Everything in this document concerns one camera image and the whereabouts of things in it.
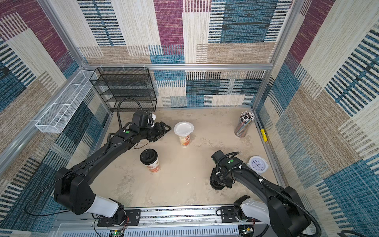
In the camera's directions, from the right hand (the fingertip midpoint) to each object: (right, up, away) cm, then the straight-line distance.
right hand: (219, 183), depth 82 cm
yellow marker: (+37, +25, +25) cm, 51 cm away
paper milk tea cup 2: (-19, +22, +9) cm, 31 cm away
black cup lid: (-36, +16, -8) cm, 41 cm away
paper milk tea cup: (-35, +9, -2) cm, 36 cm away
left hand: (-27, +29, -1) cm, 40 cm away
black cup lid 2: (-2, -1, 0) cm, 2 cm away
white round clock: (+25, +9, +7) cm, 27 cm away
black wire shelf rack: (-69, +61, +23) cm, 95 cm away
